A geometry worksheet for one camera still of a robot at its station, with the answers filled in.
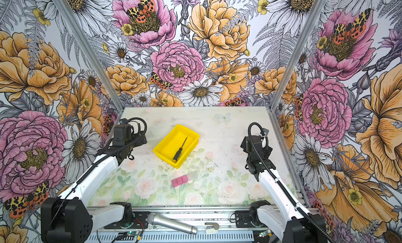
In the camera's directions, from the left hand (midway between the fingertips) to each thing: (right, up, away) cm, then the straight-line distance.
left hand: (135, 140), depth 85 cm
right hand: (+63, -2, -1) cm, 63 cm away
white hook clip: (+41, -37, -15) cm, 57 cm away
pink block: (+24, -22, 0) cm, 32 cm away
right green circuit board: (+64, -40, -14) cm, 77 cm away
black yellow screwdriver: (+22, -9, +10) cm, 25 cm away
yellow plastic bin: (+14, -6, +13) cm, 20 cm away
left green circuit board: (+4, -40, -14) cm, 42 cm away
